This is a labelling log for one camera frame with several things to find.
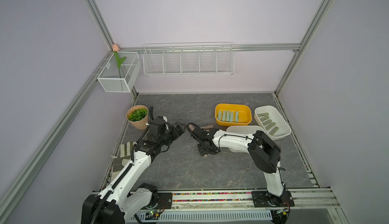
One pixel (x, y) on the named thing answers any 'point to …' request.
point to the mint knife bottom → (224, 115)
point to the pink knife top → (207, 127)
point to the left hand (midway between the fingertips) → (182, 130)
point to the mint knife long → (219, 115)
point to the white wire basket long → (189, 59)
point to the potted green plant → (138, 116)
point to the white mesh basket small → (109, 78)
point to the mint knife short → (231, 116)
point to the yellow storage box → (244, 113)
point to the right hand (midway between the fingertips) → (204, 149)
